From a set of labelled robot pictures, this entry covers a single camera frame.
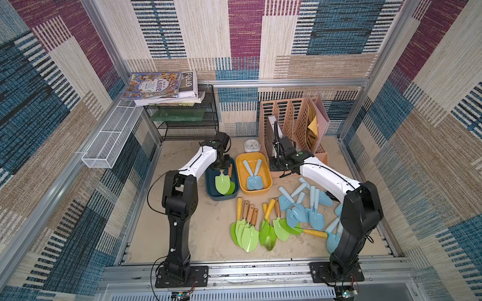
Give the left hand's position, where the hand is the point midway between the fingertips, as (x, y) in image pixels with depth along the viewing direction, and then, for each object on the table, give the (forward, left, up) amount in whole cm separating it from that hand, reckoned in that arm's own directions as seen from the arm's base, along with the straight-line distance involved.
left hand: (223, 165), depth 99 cm
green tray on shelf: (+20, +23, +17) cm, 35 cm away
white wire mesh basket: (+11, +56, +12) cm, 58 cm away
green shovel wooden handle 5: (-31, -27, -8) cm, 42 cm away
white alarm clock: (+19, -16, -5) cm, 25 cm away
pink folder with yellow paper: (+11, -47, +19) cm, 51 cm away
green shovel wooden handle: (-8, 0, -3) cm, 9 cm away
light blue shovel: (-6, -17, -6) cm, 20 cm away
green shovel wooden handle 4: (-33, -13, -6) cm, 36 cm away
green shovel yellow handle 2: (-31, -19, -5) cm, 36 cm away
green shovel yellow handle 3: (-31, -34, -8) cm, 47 cm away
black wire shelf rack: (+30, +12, -1) cm, 32 cm away
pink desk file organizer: (+29, -41, +8) cm, 51 cm away
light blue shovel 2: (+4, -12, -4) cm, 13 cm away
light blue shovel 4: (-22, -36, -6) cm, 43 cm away
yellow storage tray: (-1, -11, -6) cm, 12 cm away
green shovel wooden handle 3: (-24, -13, -5) cm, 28 cm away
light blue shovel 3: (-27, -44, -7) cm, 52 cm away
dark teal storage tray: (-11, +6, -6) cm, 14 cm away
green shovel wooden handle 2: (-9, -5, -5) cm, 12 cm away
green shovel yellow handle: (-30, -5, -7) cm, 31 cm away
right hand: (-4, -24, +7) cm, 25 cm away
